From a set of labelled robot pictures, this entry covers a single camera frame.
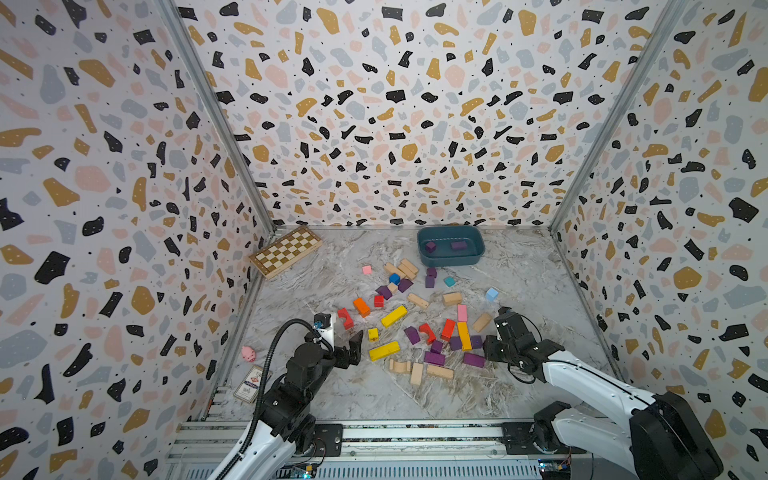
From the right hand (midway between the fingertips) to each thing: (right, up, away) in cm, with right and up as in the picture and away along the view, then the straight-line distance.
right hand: (490, 344), depth 89 cm
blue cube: (-29, +19, +16) cm, 37 cm away
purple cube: (-16, +30, +24) cm, 42 cm away
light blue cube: (+4, +13, +12) cm, 18 cm away
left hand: (-40, +7, -10) cm, 42 cm away
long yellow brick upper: (-29, +7, +8) cm, 31 cm away
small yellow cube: (-35, +3, +1) cm, 35 cm away
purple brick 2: (-17, -3, -1) cm, 17 cm away
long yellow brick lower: (-31, -2, 0) cm, 31 cm away
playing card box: (-67, -9, -9) cm, 69 cm away
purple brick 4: (-23, +2, +3) cm, 23 cm away
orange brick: (-39, +10, +9) cm, 41 cm away
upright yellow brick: (-7, +2, +3) cm, 8 cm away
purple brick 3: (-4, +30, +27) cm, 41 cm away
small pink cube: (-39, +21, +20) cm, 49 cm away
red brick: (-12, +4, +4) cm, 13 cm away
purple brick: (-5, -4, -1) cm, 6 cm away
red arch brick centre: (-19, +4, +4) cm, 19 cm away
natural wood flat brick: (-15, -7, -3) cm, 17 cm away
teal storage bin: (-10, +34, +29) cm, 46 cm away
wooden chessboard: (-71, +28, +21) cm, 79 cm away
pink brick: (-6, +8, +9) cm, 14 cm away
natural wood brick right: (-1, +5, +6) cm, 8 cm away
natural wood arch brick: (-27, -5, -4) cm, 27 cm away
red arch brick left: (-45, +8, +7) cm, 46 cm away
